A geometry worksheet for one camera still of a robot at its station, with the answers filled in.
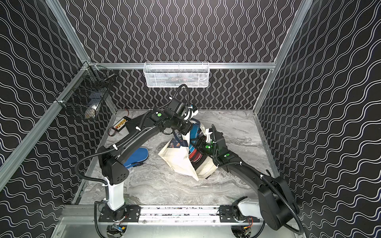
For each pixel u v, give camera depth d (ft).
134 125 3.49
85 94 3.03
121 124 3.60
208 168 2.72
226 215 2.40
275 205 1.36
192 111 2.31
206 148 2.36
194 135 2.81
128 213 2.42
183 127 2.26
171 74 4.50
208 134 2.57
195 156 2.68
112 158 1.55
